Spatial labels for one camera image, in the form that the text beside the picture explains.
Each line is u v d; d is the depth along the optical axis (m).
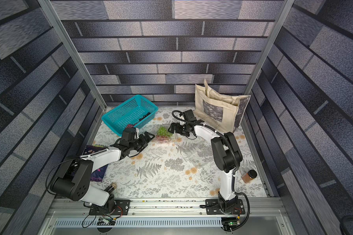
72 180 0.44
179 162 0.90
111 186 0.78
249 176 0.76
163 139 0.95
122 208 0.73
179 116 0.90
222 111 0.92
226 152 0.52
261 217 0.76
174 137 1.01
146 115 1.09
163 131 0.98
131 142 0.74
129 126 1.03
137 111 1.17
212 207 0.74
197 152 0.95
